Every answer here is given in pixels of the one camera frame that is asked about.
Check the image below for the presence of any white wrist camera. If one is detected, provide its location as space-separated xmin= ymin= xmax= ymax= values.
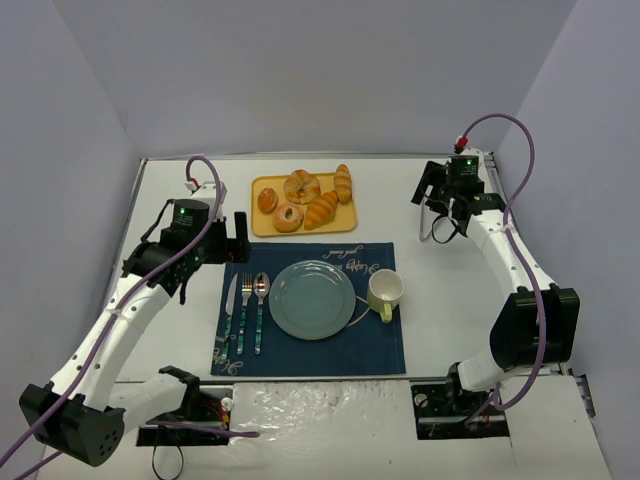
xmin=185 ymin=180 xmax=227 ymax=220
xmin=454 ymin=136 xmax=485 ymax=166

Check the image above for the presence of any pale green mug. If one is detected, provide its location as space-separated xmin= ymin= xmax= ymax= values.
xmin=367 ymin=269 xmax=405 ymax=324

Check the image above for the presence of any dark blue placemat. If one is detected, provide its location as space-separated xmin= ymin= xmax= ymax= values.
xmin=210 ymin=243 xmax=406 ymax=378

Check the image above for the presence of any spoon with green handle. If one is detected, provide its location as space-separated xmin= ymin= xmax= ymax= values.
xmin=253 ymin=272 xmax=270 ymax=355

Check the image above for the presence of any round jam bun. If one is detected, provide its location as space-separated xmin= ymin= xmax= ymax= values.
xmin=256 ymin=187 xmax=278 ymax=214

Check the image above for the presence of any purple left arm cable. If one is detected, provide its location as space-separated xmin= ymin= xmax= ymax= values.
xmin=0 ymin=156 xmax=261 ymax=480

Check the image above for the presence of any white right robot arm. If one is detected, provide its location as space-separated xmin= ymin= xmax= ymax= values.
xmin=411 ymin=155 xmax=580 ymax=400

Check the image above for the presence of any blue-grey ceramic plate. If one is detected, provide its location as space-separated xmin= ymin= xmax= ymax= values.
xmin=269 ymin=260 xmax=356 ymax=341

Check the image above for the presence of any small long bread roll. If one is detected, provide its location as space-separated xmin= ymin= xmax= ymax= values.
xmin=334 ymin=164 xmax=352 ymax=204

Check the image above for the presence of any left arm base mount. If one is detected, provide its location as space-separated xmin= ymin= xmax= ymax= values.
xmin=135 ymin=386 xmax=233 ymax=448

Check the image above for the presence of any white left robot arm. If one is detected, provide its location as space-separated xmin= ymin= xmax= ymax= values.
xmin=19 ymin=199 xmax=251 ymax=467

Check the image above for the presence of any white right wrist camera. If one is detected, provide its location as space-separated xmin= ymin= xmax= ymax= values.
xmin=454 ymin=136 xmax=485 ymax=166

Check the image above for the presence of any sugared orange donut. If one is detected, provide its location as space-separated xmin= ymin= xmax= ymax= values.
xmin=272 ymin=202 xmax=304 ymax=233

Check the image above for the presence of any yellow tray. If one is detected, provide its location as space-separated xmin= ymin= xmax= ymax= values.
xmin=250 ymin=171 xmax=359 ymax=238

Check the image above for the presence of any fork with green handle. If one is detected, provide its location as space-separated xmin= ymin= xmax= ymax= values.
xmin=236 ymin=273 xmax=253 ymax=355

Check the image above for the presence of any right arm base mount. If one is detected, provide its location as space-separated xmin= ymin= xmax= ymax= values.
xmin=411 ymin=381 xmax=510 ymax=441

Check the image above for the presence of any knife with green handle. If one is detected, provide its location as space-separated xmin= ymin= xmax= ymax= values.
xmin=221 ymin=274 xmax=238 ymax=360

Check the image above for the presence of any large bagel bread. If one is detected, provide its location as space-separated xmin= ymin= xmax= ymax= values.
xmin=283 ymin=169 xmax=321 ymax=205

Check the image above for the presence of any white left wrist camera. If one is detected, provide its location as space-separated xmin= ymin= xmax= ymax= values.
xmin=185 ymin=180 xmax=227 ymax=220

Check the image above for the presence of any large croissant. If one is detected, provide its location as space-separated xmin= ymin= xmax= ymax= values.
xmin=304 ymin=190 xmax=338 ymax=230

